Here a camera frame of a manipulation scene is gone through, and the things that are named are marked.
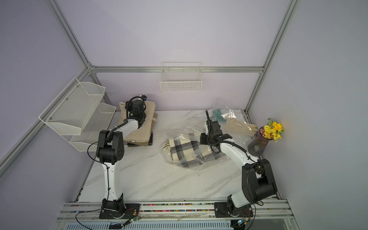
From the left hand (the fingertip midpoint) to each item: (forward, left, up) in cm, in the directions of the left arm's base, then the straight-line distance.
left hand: (128, 105), depth 98 cm
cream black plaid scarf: (-26, -42, -18) cm, 52 cm away
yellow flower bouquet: (-27, -88, +6) cm, 92 cm away
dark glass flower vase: (-27, -86, -10) cm, 91 cm away
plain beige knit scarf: (-18, -12, -11) cm, 25 cm away
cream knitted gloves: (-5, -79, -17) cm, 81 cm away
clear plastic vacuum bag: (-16, -51, -7) cm, 54 cm away
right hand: (-23, -53, -10) cm, 58 cm away
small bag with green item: (+5, -68, -12) cm, 70 cm away
